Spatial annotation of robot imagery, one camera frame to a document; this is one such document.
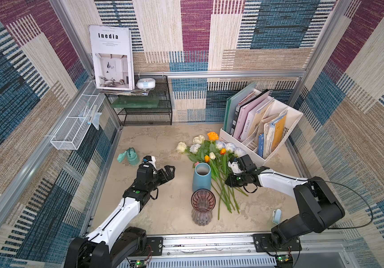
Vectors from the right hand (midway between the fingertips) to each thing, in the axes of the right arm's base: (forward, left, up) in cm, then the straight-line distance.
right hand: (226, 180), depth 91 cm
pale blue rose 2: (+22, +1, +3) cm, 22 cm away
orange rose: (+29, +5, +3) cm, 30 cm away
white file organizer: (+26, -19, +15) cm, 35 cm away
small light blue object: (-19, -21, +1) cm, 28 cm away
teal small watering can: (+12, +52, +7) cm, 54 cm away
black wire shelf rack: (+46, +38, +7) cm, 60 cm away
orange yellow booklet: (+20, -29, +16) cm, 38 cm away
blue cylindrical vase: (-7, +14, +19) cm, 24 cm away
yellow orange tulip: (+12, +10, +3) cm, 16 cm away
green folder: (+30, -3, +28) cm, 41 cm away
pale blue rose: (+20, +17, +4) cm, 26 cm away
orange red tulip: (+18, 0, +2) cm, 18 cm away
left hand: (+1, +30, +10) cm, 31 cm away
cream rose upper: (+26, +14, +3) cm, 30 cm away
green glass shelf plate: (+41, +52, +22) cm, 69 cm away
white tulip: (+13, +7, +4) cm, 15 cm away
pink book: (+25, -8, +27) cm, 37 cm away
